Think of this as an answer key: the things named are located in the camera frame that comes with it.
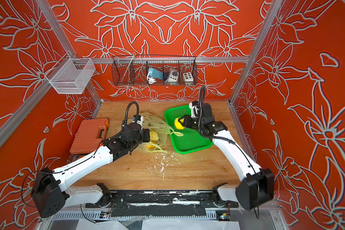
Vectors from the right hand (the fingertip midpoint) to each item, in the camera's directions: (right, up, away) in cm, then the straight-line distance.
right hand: (177, 120), depth 76 cm
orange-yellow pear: (-17, -18, +12) cm, 27 cm away
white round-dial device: (-2, +28, +14) cm, 32 cm away
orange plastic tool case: (-58, -10, +18) cm, 62 cm away
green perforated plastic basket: (+11, -15, +19) cm, 27 cm away
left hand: (-15, -5, +3) cm, 17 cm away
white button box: (+8, +28, +18) cm, 35 cm away
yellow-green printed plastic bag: (-11, -9, +16) cm, 21 cm away
